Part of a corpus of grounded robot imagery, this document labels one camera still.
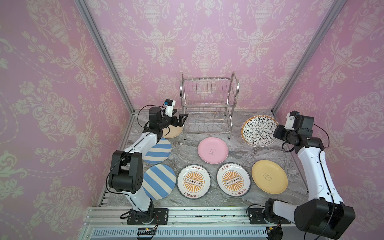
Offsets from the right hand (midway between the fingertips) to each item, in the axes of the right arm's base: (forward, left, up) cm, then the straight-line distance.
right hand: (278, 128), depth 78 cm
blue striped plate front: (-16, +66, -24) cm, 72 cm away
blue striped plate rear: (+2, +67, -23) cm, 71 cm away
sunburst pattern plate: (-17, +46, -24) cm, 54 cm away
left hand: (+14, +51, +1) cm, 53 cm away
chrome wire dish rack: (+32, +33, -10) cm, 47 cm away
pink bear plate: (+2, +32, -24) cm, 40 cm away
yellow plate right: (-15, +1, -25) cm, 29 cm away
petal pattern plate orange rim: (+3, +8, -6) cm, 10 cm away
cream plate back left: (+17, +58, -21) cm, 64 cm away
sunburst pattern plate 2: (-17, +23, -24) cm, 37 cm away
